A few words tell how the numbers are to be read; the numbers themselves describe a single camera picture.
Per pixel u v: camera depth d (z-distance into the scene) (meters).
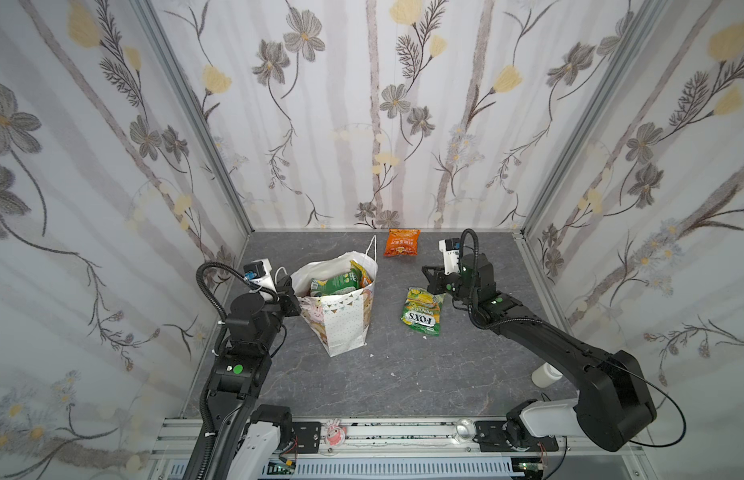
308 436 0.73
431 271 0.81
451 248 0.72
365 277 0.82
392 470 0.70
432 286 0.75
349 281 0.83
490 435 0.74
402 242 1.14
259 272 0.57
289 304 0.62
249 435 0.60
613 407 0.41
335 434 0.72
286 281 0.67
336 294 0.79
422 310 0.95
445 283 0.73
